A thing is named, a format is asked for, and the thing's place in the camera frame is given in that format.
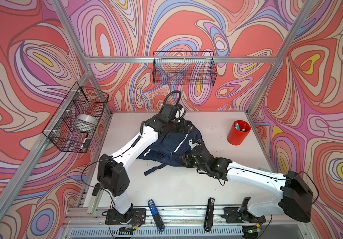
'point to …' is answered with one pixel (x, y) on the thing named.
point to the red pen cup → (238, 132)
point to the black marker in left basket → (82, 146)
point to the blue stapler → (158, 219)
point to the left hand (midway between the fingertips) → (188, 127)
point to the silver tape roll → (87, 119)
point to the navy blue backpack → (167, 148)
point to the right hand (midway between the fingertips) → (182, 161)
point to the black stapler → (208, 222)
